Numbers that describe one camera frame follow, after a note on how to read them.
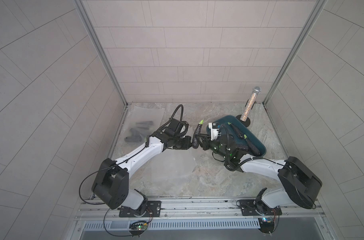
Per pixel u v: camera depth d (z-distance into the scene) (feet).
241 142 3.11
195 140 2.53
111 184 1.33
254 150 2.90
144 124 3.25
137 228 2.15
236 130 3.19
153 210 2.32
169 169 2.72
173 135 2.07
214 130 2.33
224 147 2.03
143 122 3.29
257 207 2.09
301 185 1.40
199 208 2.38
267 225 2.23
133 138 2.98
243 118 3.01
